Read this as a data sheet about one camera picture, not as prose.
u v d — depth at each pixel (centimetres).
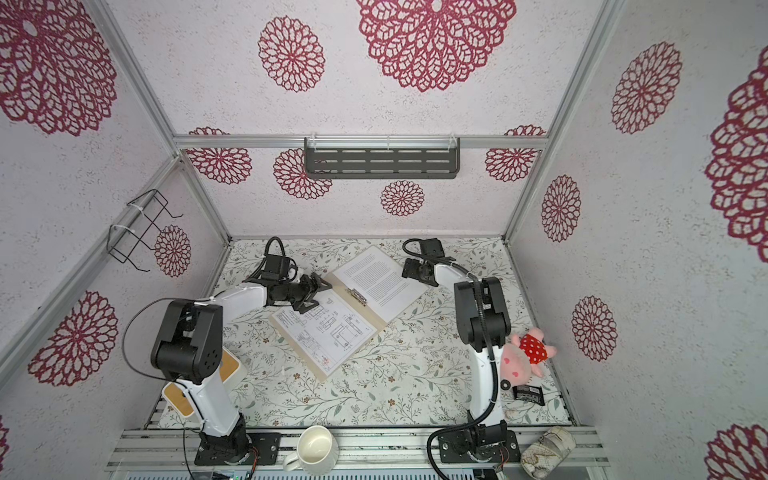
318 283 88
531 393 81
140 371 48
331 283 95
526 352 84
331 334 95
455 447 73
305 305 90
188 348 50
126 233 74
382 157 96
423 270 92
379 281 108
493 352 58
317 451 74
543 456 70
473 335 57
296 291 87
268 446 73
